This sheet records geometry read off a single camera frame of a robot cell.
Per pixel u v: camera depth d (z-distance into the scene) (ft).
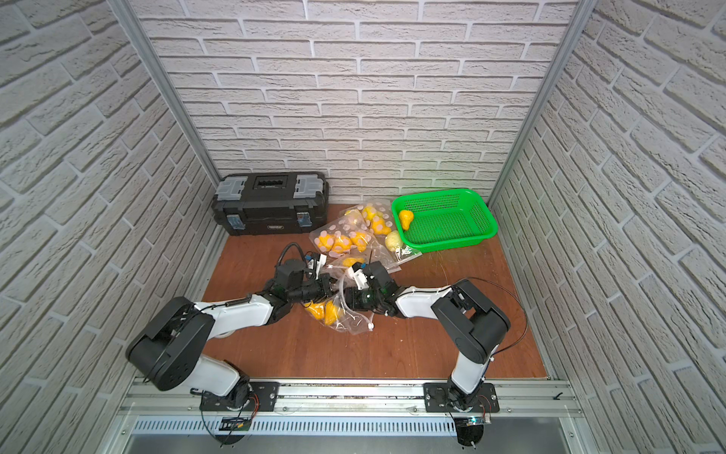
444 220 3.73
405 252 3.20
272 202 3.25
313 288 2.49
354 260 3.10
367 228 3.38
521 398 2.49
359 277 2.73
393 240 3.29
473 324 1.55
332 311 2.68
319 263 2.58
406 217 3.54
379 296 2.33
